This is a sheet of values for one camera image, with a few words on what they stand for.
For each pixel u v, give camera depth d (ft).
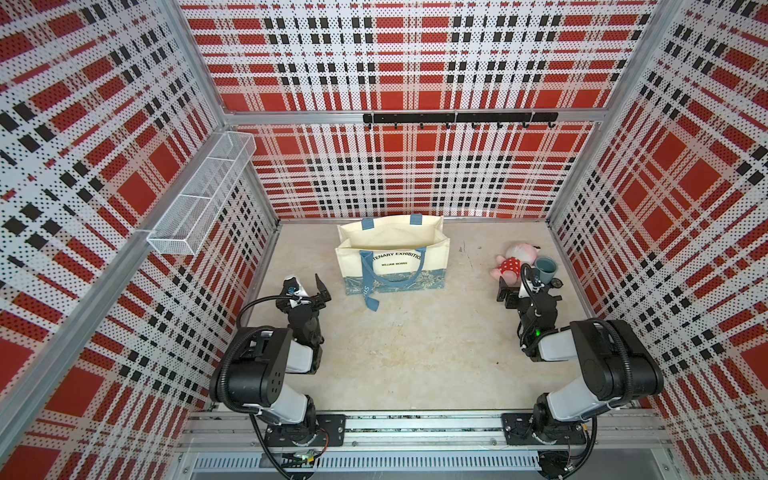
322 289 2.69
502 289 2.81
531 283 2.52
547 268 3.42
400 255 2.91
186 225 2.95
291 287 2.40
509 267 3.23
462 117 2.91
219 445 2.39
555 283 3.31
